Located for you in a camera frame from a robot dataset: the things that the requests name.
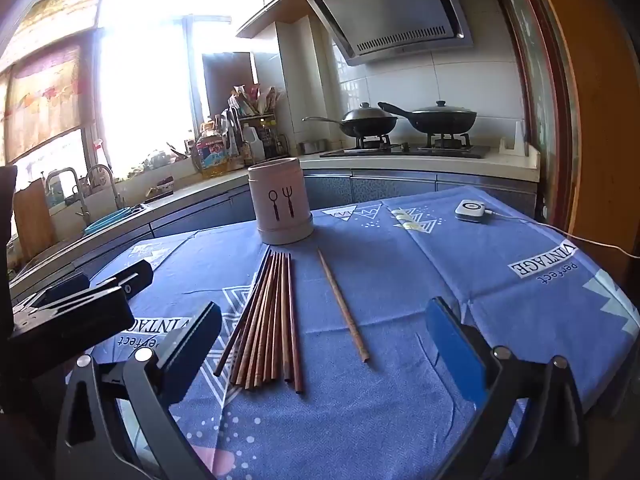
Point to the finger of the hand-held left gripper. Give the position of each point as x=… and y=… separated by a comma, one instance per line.
x=131, y=276
x=75, y=325

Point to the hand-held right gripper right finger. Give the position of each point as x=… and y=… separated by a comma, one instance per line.
x=455, y=350

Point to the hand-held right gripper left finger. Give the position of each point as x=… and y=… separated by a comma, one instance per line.
x=192, y=345

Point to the bundle of brown chopsticks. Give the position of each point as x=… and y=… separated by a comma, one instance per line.
x=265, y=320

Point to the light wooden chopstick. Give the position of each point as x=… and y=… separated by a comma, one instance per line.
x=345, y=310

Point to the pale utensil holder cup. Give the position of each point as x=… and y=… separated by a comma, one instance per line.
x=280, y=195

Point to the wooden cutting board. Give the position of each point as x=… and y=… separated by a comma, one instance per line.
x=32, y=220

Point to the blue sink basin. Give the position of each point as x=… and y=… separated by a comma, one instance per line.
x=107, y=221

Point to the blue printed tablecloth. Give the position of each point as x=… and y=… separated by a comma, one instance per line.
x=400, y=285

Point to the chrome kitchen faucet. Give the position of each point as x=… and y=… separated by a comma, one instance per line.
x=116, y=190
x=75, y=182

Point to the white round device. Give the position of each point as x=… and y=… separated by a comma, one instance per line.
x=472, y=210

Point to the patterned window blind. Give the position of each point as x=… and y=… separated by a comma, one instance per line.
x=45, y=100

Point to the yellow cooking oil bottle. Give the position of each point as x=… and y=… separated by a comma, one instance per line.
x=215, y=155

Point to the blue kitchen base cabinets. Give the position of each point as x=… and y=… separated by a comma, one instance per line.
x=390, y=185

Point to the white plastic jug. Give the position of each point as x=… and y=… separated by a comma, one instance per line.
x=252, y=142

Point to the metal spice rack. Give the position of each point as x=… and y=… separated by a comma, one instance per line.
x=270, y=135

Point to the black gas stove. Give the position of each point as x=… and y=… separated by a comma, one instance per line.
x=400, y=151

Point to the white plastic rack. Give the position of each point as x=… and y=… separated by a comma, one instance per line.
x=510, y=147

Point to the black wok with lid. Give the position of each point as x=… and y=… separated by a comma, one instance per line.
x=367, y=122
x=442, y=120

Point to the wooden glass display cabinet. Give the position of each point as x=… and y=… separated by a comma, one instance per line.
x=600, y=110

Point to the steel range hood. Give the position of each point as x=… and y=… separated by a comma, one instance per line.
x=390, y=10

